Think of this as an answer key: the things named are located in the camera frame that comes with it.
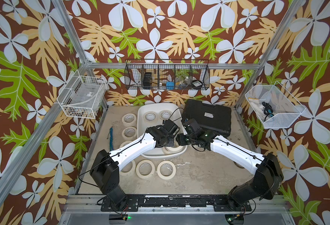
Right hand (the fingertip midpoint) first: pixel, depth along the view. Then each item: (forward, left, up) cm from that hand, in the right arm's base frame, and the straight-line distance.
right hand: (177, 137), depth 83 cm
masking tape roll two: (+25, +37, -14) cm, 47 cm away
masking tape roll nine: (-14, +20, -15) cm, 28 cm away
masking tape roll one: (+12, +34, -13) cm, 39 cm away
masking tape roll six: (-8, +5, -1) cm, 9 cm away
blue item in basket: (+33, +4, +14) cm, 36 cm away
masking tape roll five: (+31, +8, -14) cm, 35 cm away
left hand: (-1, +5, -1) cm, 5 cm away
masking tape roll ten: (-14, +7, -15) cm, 22 cm away
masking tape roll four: (+23, +17, -12) cm, 31 cm away
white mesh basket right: (+11, -57, +13) cm, 60 cm away
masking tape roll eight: (-16, +29, -12) cm, 35 cm away
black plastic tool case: (+23, -30, -8) cm, 39 cm away
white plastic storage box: (+29, +18, -12) cm, 36 cm away
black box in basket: (+39, +21, +13) cm, 46 cm away
